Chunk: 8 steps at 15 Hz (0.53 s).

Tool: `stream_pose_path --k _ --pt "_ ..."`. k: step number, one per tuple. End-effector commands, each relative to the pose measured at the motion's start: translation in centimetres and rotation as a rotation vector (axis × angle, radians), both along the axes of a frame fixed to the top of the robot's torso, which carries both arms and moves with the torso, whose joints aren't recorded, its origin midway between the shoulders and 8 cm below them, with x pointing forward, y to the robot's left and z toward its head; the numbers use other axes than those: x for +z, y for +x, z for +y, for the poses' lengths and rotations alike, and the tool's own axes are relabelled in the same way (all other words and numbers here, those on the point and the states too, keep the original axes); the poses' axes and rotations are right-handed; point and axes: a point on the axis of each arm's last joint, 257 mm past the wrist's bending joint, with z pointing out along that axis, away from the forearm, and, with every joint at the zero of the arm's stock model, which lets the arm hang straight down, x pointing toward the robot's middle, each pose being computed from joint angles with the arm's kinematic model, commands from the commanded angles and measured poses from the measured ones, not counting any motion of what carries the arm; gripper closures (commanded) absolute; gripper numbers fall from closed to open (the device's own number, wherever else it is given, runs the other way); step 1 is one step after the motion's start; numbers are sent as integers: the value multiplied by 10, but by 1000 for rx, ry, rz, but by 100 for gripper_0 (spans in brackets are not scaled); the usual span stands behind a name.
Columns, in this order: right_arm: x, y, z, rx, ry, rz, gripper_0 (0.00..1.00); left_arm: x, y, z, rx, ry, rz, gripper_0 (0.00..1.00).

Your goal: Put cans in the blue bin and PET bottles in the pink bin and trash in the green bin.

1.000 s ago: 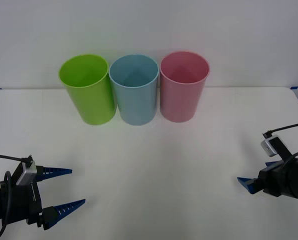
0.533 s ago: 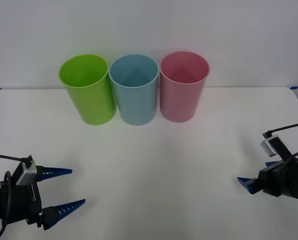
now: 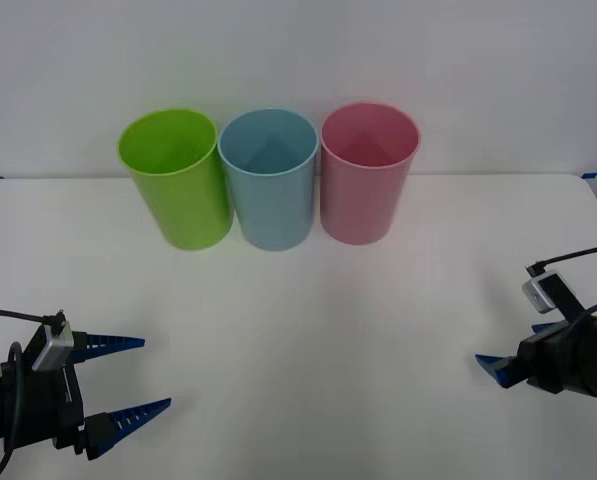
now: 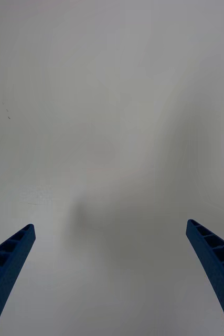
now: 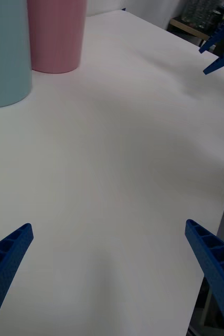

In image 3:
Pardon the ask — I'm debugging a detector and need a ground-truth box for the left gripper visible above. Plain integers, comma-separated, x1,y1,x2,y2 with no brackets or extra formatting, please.
0,330,173,462

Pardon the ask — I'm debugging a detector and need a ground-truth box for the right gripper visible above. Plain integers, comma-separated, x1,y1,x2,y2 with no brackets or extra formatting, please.
474,320,587,396

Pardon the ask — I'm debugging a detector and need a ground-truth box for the green plastic bin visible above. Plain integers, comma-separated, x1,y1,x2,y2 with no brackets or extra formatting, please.
116,107,235,251

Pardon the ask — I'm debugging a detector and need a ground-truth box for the pink plastic bin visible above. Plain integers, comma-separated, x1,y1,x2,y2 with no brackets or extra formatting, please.
319,102,422,246

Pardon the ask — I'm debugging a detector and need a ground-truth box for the pale blue plastic bin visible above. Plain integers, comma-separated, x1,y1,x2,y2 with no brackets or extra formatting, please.
217,108,321,252

